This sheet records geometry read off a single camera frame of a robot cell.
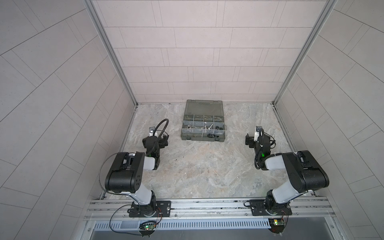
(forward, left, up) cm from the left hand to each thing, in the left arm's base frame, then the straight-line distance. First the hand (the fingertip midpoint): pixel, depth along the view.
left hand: (159, 132), depth 94 cm
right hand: (0, -61, 0) cm, 61 cm away
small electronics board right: (-47, -62, -5) cm, 78 cm away
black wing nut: (0, -34, -4) cm, 34 cm away
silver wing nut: (+6, -19, -3) cm, 20 cm away
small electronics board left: (-48, -3, -1) cm, 49 cm away
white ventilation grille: (-46, -52, -4) cm, 70 cm away
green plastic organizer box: (+11, -28, -2) cm, 31 cm away
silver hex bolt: (+5, -32, -3) cm, 33 cm away
